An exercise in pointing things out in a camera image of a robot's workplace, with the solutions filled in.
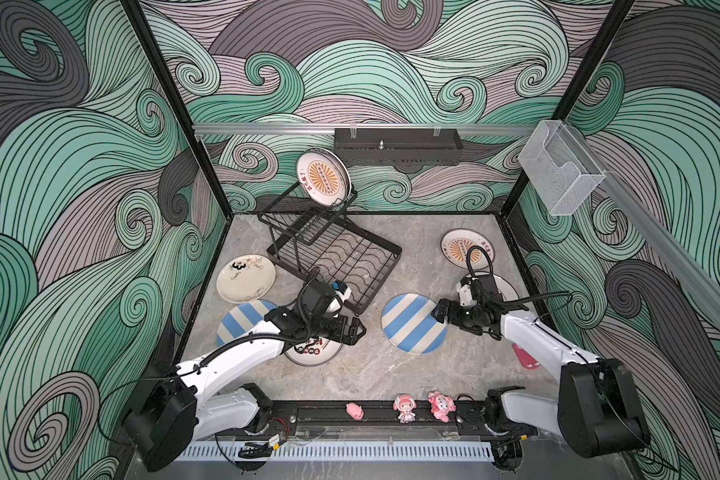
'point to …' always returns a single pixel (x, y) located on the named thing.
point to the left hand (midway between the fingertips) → (356, 325)
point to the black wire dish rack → (324, 240)
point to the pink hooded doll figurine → (406, 405)
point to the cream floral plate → (245, 279)
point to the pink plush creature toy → (441, 405)
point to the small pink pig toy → (355, 411)
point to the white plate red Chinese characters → (314, 352)
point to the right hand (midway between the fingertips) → (445, 317)
